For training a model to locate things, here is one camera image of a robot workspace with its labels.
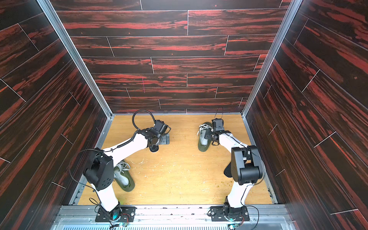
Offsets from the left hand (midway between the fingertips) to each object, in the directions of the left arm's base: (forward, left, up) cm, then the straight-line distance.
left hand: (163, 138), depth 92 cm
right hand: (+8, -33, -4) cm, 34 cm away
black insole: (-16, -41, -10) cm, 46 cm away
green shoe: (+2, -27, -8) cm, 28 cm away
